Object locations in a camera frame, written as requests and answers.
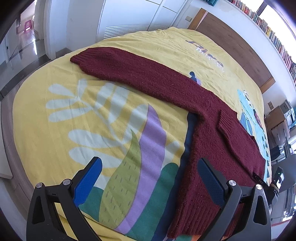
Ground maroon knitted sweater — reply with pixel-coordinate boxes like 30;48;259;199
70;47;265;238

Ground grey office chair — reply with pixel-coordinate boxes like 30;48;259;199
272;154;296;193

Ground wooden bedside drawer cabinet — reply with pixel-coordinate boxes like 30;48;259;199
265;106;290;148

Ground boxes on cabinet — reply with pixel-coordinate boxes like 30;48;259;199
280;100;295;128

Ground yellow dinosaur bed cover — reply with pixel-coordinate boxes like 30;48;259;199
13;28;271;240

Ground row of books on shelf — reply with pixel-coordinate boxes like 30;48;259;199
228;0;295;82

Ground wooden headboard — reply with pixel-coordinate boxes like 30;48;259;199
188;8;275;93

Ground white wardrobe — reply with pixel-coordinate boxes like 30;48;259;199
66;0;193;52

